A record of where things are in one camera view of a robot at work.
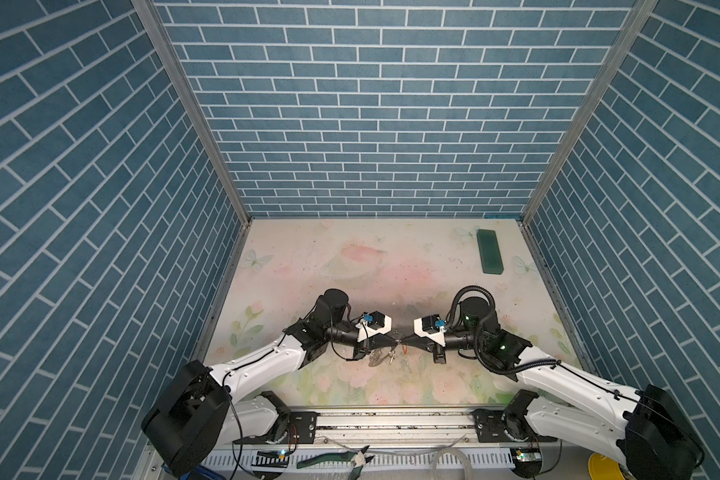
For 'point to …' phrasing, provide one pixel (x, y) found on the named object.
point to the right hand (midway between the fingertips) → (401, 336)
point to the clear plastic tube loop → (468, 475)
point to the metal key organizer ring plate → (377, 355)
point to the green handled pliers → (357, 459)
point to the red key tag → (405, 349)
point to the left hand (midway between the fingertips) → (393, 343)
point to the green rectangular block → (490, 254)
